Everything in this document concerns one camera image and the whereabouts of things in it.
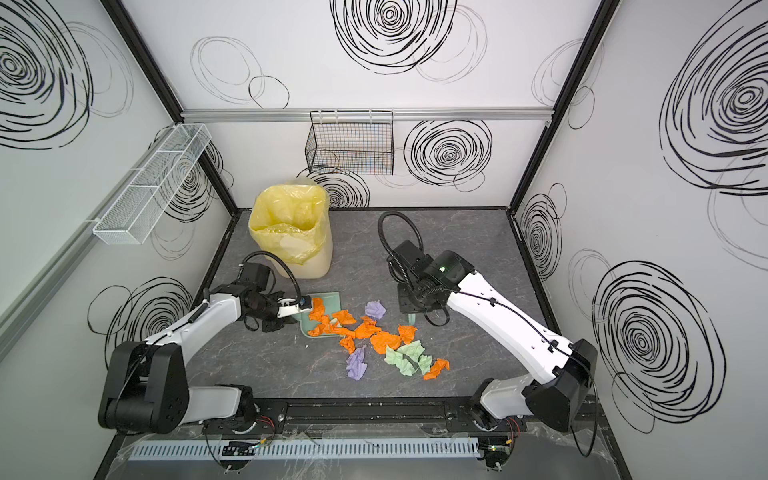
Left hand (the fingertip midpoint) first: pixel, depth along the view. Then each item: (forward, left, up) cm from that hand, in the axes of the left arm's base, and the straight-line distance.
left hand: (293, 309), depth 89 cm
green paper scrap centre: (-10, -36, -2) cm, 38 cm away
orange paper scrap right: (-4, -12, -1) cm, 13 cm away
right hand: (-6, -33, +16) cm, 37 cm away
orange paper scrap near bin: (-7, -27, -4) cm, 28 cm away
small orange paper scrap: (-5, -35, -4) cm, 35 cm away
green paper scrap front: (-13, -39, -3) cm, 41 cm away
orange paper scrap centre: (-4, -23, -2) cm, 23 cm away
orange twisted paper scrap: (-9, -18, -2) cm, 20 cm away
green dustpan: (+4, -11, -3) cm, 12 cm away
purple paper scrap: (+3, -25, -3) cm, 25 cm away
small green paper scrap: (-12, -31, -3) cm, 34 cm away
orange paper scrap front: (-14, -43, -4) cm, 45 cm away
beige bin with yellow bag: (+29, +6, +7) cm, 31 cm away
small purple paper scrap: (-14, -20, -3) cm, 25 cm away
